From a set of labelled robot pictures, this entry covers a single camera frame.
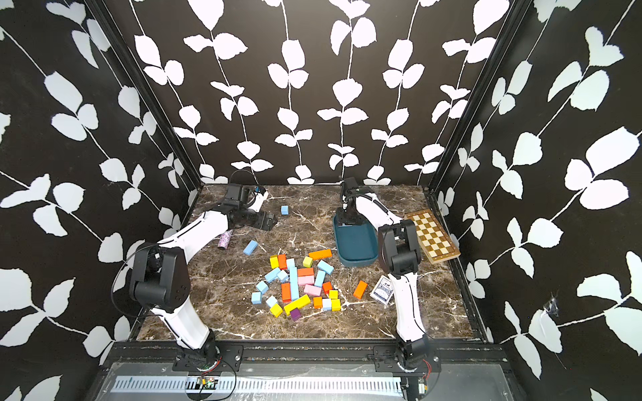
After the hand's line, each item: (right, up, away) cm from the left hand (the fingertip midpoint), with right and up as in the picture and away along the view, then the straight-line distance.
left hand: (267, 213), depth 94 cm
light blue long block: (+4, -23, -3) cm, 23 cm away
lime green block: (+16, -19, -1) cm, 24 cm away
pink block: (+18, -27, -7) cm, 33 cm away
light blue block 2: (0, -26, -8) cm, 27 cm away
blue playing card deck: (+43, -27, -7) cm, 51 cm away
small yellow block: (+6, -32, -12) cm, 35 cm away
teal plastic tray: (+35, -11, +10) cm, 38 cm away
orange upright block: (+9, -28, -8) cm, 30 cm away
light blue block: (+3, +1, +16) cm, 17 cm away
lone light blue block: (-8, -14, +4) cm, 17 cm away
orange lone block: (+35, -27, -6) cm, 45 cm away
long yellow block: (+13, -31, -10) cm, 35 cm away
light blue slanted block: (+20, -24, -4) cm, 32 cm away
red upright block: (+5, -18, 0) cm, 19 cm away
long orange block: (+20, -17, +4) cm, 26 cm away
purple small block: (+13, -34, -12) cm, 38 cm away
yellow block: (+3, -19, -1) cm, 19 cm away
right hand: (+29, -2, +9) cm, 31 cm away
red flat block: (+15, -22, -2) cm, 27 cm away
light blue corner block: (-2, -29, -9) cm, 31 cm away
